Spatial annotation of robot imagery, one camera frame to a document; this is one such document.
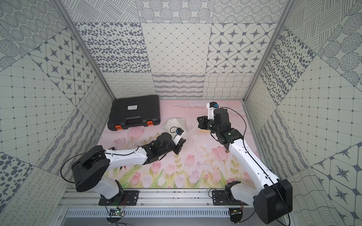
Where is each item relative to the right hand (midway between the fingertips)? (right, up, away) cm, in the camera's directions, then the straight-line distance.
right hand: (198, 119), depth 78 cm
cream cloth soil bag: (-13, -3, +17) cm, 22 cm away
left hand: (-8, -11, +5) cm, 15 cm away
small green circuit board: (-41, -48, -8) cm, 63 cm away
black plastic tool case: (-51, +3, +26) cm, 57 cm away
